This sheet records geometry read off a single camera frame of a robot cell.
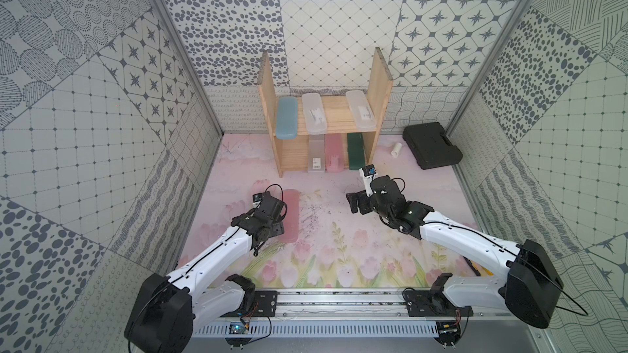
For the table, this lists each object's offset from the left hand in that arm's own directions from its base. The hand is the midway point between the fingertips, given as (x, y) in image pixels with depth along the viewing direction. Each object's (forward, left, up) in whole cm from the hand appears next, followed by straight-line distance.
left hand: (270, 222), depth 85 cm
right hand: (+8, -32, +8) cm, 34 cm away
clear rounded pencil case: (+30, -15, +23) cm, 41 cm away
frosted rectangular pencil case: (+32, -15, +1) cm, 35 cm away
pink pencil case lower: (+32, -22, +1) cm, 39 cm away
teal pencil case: (+31, -5, +22) cm, 38 cm away
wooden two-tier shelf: (+29, -4, +2) cm, 30 cm away
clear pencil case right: (+34, -32, +23) cm, 52 cm away
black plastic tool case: (+40, -68, -2) cm, 79 cm away
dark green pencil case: (+33, -32, +2) cm, 46 cm away
